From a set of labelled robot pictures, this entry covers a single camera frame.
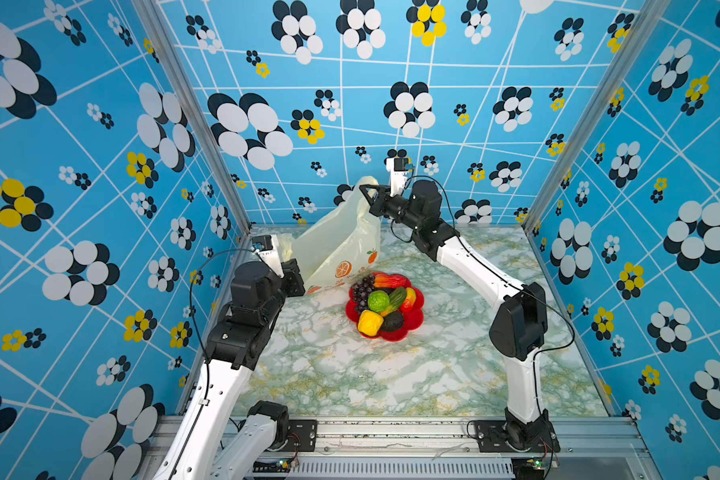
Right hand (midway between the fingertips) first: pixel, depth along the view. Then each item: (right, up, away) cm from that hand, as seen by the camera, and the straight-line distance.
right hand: (362, 186), depth 77 cm
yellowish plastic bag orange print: (-5, -16, +2) cm, 16 cm away
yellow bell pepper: (+2, -37, +8) cm, 38 cm away
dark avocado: (+9, -38, +12) cm, 41 cm away
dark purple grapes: (-1, -29, +16) cm, 33 cm away
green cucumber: (+10, -32, +15) cm, 36 cm away
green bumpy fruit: (+4, -32, +10) cm, 34 cm away
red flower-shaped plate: (+15, -38, +15) cm, 44 cm away
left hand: (-15, -19, -8) cm, 25 cm away
